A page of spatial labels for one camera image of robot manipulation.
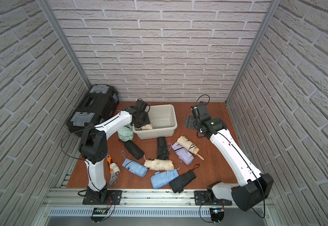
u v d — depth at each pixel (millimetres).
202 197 741
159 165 812
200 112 547
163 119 1080
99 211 726
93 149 514
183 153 874
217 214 696
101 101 952
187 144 902
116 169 812
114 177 804
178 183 761
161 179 773
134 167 812
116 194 741
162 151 843
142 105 762
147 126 872
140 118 786
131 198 759
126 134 905
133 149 899
